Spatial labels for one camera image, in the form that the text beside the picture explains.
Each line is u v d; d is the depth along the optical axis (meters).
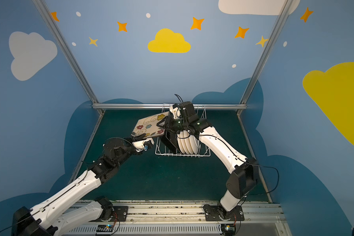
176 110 0.71
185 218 0.74
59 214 0.43
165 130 0.68
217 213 0.75
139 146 0.62
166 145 0.84
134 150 0.65
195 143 0.88
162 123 0.72
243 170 0.43
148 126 0.79
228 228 0.73
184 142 0.86
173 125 0.67
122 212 0.75
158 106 1.11
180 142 0.86
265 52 0.86
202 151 0.93
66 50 0.84
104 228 0.73
